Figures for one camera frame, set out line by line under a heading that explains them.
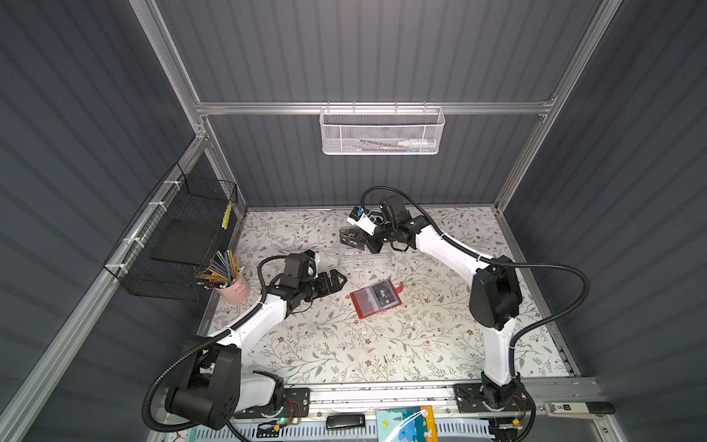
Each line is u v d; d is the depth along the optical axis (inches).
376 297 36.3
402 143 35.9
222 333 17.9
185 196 32.5
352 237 35.7
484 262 21.2
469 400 28.8
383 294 36.7
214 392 16.4
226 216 32.5
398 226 27.8
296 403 28.4
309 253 32.0
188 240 28.0
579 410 27.3
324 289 30.1
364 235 31.7
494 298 20.4
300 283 27.3
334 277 30.6
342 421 26.8
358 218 30.3
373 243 31.2
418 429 27.3
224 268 35.0
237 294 34.4
